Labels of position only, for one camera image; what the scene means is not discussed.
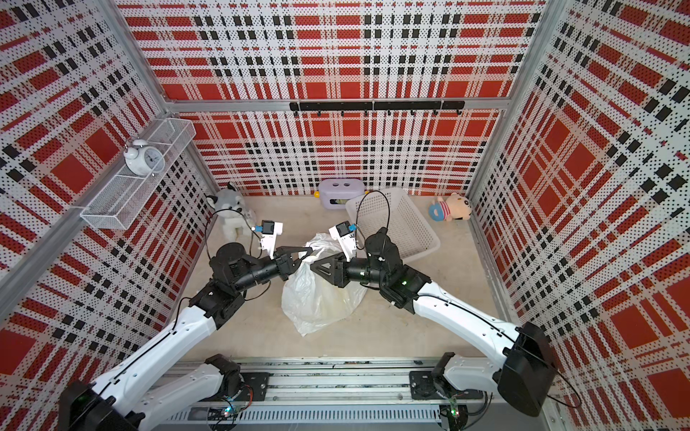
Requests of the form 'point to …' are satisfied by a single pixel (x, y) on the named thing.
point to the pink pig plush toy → (455, 207)
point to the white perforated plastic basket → (393, 209)
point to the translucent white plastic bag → (311, 300)
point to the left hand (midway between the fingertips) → (316, 251)
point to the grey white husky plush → (231, 206)
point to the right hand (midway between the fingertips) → (318, 267)
